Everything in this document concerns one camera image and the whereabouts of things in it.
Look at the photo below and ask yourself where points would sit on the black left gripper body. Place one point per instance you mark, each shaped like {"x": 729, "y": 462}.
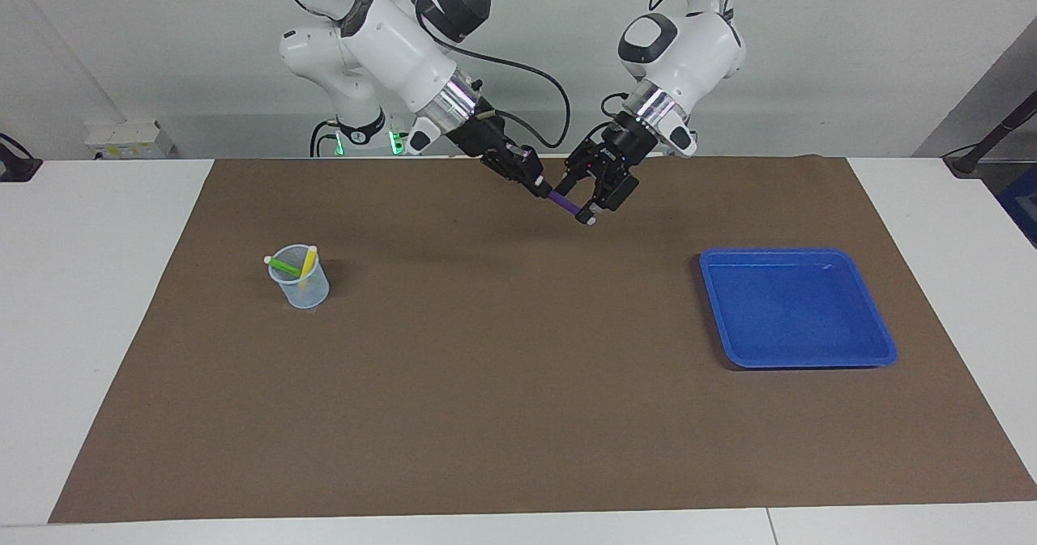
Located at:
{"x": 620, "y": 144}

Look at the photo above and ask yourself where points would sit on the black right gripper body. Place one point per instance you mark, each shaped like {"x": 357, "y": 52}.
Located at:
{"x": 494, "y": 144}

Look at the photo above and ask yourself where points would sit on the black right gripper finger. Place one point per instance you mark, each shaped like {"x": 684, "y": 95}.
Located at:
{"x": 527, "y": 182}
{"x": 536, "y": 168}

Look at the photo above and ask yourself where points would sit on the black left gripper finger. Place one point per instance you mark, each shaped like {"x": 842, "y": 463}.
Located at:
{"x": 579, "y": 174}
{"x": 612, "y": 193}

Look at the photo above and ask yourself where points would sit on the purple marker pen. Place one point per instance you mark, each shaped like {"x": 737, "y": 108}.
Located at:
{"x": 563, "y": 202}

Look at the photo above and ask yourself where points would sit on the yellow marker pen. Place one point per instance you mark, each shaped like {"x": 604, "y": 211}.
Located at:
{"x": 309, "y": 261}

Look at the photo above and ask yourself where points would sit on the green marker pen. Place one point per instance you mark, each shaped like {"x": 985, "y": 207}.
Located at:
{"x": 283, "y": 267}

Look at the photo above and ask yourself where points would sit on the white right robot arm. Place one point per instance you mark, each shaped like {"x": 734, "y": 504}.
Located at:
{"x": 397, "y": 43}

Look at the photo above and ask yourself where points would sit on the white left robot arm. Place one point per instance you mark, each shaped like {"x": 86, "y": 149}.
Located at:
{"x": 689, "y": 43}

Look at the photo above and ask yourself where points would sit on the blue plastic tray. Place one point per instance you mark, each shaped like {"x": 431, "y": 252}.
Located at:
{"x": 794, "y": 310}

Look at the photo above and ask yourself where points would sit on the brown table mat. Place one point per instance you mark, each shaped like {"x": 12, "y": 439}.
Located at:
{"x": 518, "y": 383}

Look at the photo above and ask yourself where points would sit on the clear plastic cup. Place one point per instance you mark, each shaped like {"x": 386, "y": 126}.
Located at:
{"x": 309, "y": 294}

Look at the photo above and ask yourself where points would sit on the black stand pole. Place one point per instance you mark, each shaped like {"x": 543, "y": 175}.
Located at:
{"x": 972, "y": 156}

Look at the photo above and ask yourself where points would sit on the blue crate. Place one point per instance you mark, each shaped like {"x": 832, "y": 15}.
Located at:
{"x": 1022, "y": 201}

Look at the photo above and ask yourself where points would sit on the black clamp mount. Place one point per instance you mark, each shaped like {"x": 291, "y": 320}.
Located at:
{"x": 16, "y": 168}

